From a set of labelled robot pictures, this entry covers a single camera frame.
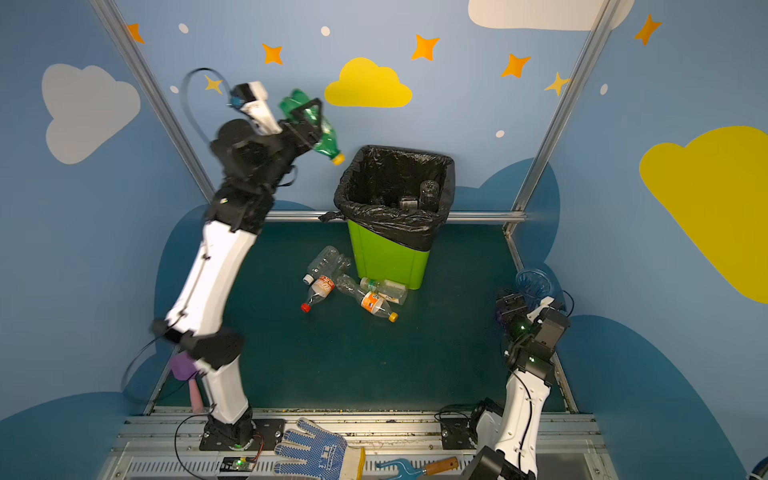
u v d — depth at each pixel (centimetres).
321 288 98
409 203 99
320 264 105
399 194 103
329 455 71
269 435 75
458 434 74
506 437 44
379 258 96
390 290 103
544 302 72
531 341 60
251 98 50
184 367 86
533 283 84
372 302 93
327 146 61
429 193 93
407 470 70
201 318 45
